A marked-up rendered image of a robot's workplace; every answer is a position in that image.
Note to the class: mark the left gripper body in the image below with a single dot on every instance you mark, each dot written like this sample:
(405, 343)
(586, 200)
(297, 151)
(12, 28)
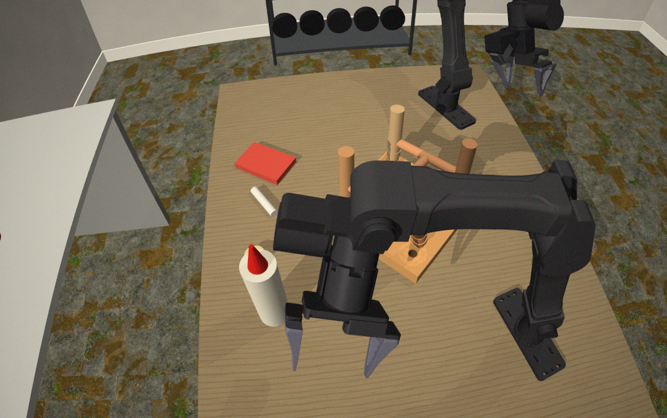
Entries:
(346, 298)

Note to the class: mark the flat red block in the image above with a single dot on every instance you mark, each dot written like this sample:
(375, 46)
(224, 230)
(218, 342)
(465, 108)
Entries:
(265, 163)

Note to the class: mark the white cylinder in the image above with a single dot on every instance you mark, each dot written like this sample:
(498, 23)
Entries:
(264, 201)

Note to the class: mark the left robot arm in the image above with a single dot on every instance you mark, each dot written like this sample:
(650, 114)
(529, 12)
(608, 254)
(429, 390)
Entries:
(391, 200)

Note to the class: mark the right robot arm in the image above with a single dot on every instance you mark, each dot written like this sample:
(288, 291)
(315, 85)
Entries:
(455, 72)

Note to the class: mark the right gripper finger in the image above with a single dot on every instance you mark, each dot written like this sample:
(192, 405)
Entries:
(539, 76)
(509, 66)

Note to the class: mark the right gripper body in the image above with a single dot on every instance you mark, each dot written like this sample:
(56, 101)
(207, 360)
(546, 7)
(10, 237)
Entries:
(531, 59)

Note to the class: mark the light brown wooden stool legs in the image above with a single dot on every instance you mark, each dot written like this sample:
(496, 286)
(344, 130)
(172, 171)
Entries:
(395, 144)

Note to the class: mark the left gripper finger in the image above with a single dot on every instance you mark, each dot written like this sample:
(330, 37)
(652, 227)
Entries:
(382, 350)
(294, 335)

